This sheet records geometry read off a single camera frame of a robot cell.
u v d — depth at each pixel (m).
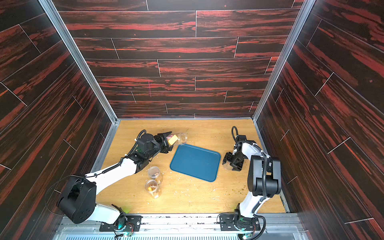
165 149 0.75
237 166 0.82
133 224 0.73
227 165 0.94
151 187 0.78
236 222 0.68
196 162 0.97
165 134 0.74
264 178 0.42
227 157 0.84
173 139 0.78
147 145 0.63
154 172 0.86
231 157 0.84
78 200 0.43
